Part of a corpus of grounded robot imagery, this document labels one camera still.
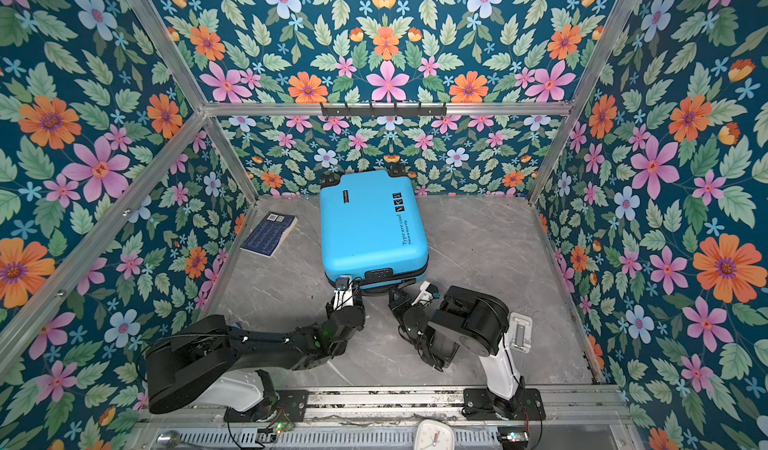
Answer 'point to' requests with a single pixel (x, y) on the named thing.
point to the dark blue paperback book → (268, 234)
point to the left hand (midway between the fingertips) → (361, 287)
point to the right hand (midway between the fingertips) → (386, 289)
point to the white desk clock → (434, 434)
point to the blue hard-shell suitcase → (372, 230)
